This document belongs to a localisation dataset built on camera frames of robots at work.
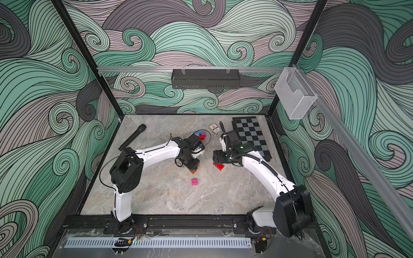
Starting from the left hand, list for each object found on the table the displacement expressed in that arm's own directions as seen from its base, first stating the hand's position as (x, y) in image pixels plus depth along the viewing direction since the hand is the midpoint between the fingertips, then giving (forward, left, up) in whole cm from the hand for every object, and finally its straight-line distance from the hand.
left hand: (195, 165), depth 89 cm
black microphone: (+28, +38, -1) cm, 48 cm away
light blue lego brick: (+24, -2, -1) cm, 24 cm away
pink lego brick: (-8, 0, -4) cm, 9 cm away
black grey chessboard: (+26, -36, -1) cm, 44 cm away
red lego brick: (+1, -15, -4) cm, 15 cm away
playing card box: (+29, -13, -3) cm, 32 cm away
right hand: (0, -15, +8) cm, 17 cm away
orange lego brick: (-2, +1, -3) cm, 4 cm away
